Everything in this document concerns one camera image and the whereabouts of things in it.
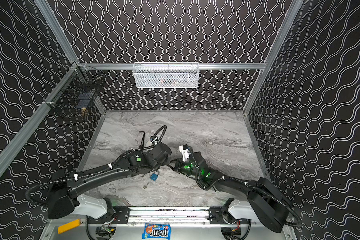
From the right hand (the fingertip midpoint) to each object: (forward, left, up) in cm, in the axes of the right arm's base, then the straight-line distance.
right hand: (166, 164), depth 76 cm
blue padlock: (-2, +8, -13) cm, 16 cm away
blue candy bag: (-27, +3, -13) cm, 30 cm away
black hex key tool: (+20, +20, -13) cm, 31 cm away
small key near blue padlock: (-6, +13, -14) cm, 20 cm away
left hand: (+2, -4, +3) cm, 6 cm away
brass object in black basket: (+23, +46, +15) cm, 53 cm away
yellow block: (-26, +45, -12) cm, 53 cm away
